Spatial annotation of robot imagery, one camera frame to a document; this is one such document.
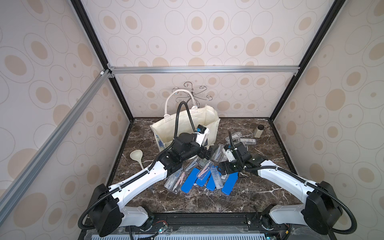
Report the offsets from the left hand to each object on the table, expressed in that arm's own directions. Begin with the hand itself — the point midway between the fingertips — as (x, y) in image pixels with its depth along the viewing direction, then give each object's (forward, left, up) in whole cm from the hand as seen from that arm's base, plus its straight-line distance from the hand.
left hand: (215, 141), depth 70 cm
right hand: (-2, -9, -20) cm, 22 cm away
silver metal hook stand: (+32, +11, +2) cm, 34 cm away
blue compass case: (-9, -11, -29) cm, 32 cm away
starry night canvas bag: (+25, +4, -9) cm, 27 cm away
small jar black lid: (+25, -34, -22) cm, 48 cm away
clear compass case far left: (-9, +21, -27) cm, 36 cm away
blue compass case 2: (-11, 0, -28) cm, 30 cm away
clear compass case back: (+23, -19, -27) cm, 40 cm away
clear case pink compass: (-2, +3, -26) cm, 27 cm away
